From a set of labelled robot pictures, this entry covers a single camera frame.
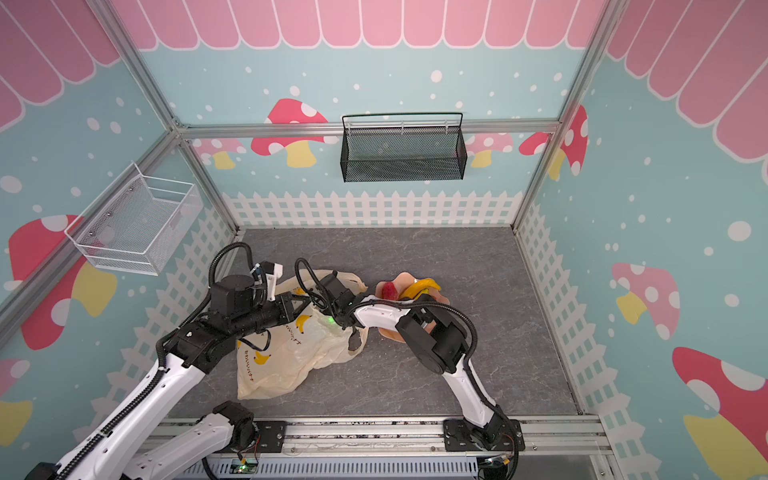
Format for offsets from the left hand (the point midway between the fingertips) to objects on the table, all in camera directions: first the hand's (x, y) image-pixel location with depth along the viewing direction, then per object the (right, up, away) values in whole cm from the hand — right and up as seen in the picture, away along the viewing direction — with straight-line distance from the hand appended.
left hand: (310, 306), depth 72 cm
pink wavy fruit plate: (+23, +4, +27) cm, 36 cm away
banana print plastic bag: (-3, +4, +3) cm, 6 cm away
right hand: (-7, -11, +9) cm, 16 cm away
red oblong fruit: (+19, +1, +23) cm, 29 cm away
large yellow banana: (+28, +2, +25) cm, 38 cm away
